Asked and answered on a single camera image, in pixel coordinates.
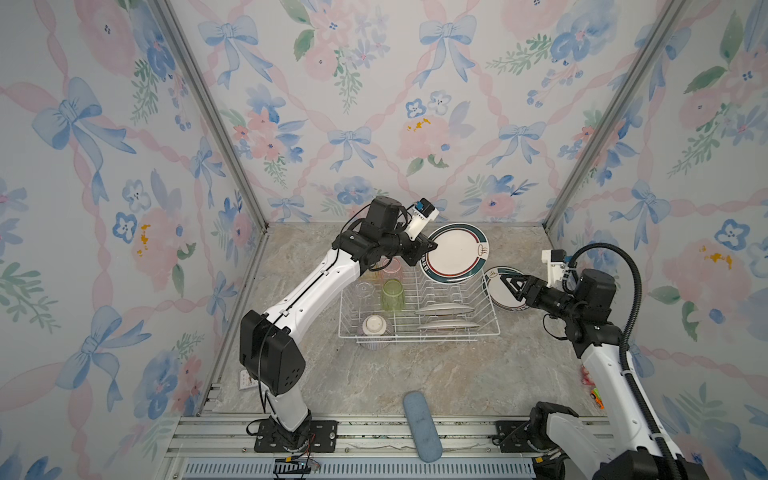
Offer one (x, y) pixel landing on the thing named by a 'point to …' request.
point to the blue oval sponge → (426, 436)
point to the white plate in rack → (450, 324)
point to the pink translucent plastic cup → (394, 270)
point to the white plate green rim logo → (444, 309)
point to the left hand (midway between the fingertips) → (435, 240)
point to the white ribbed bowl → (374, 325)
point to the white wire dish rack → (402, 326)
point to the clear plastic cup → (364, 293)
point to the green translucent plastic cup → (393, 295)
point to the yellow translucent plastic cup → (371, 277)
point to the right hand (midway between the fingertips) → (507, 278)
